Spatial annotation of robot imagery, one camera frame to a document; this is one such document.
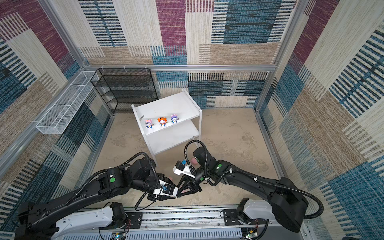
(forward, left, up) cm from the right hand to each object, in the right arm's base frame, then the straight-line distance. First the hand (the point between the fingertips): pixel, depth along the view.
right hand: (179, 194), depth 65 cm
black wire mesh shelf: (+72, +44, +2) cm, 85 cm away
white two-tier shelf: (+28, +4, +16) cm, 33 cm away
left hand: (+2, +2, +3) cm, 4 cm away
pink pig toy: (+10, -7, +10) cm, 16 cm away
